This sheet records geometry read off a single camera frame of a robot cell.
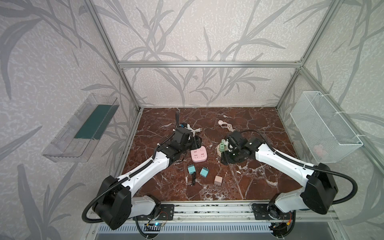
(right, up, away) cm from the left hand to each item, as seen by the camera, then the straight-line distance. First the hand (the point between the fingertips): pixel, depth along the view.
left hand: (199, 136), depth 83 cm
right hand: (+14, -11, -1) cm, 17 cm away
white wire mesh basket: (+55, +2, -20) cm, 58 cm away
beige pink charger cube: (+10, -25, 0) cm, 27 cm away
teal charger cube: (+3, -21, +2) cm, 21 cm away
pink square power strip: (0, -13, +9) cm, 15 cm away
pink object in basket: (+60, -6, -9) cm, 61 cm away
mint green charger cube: (+13, -7, +7) cm, 16 cm away
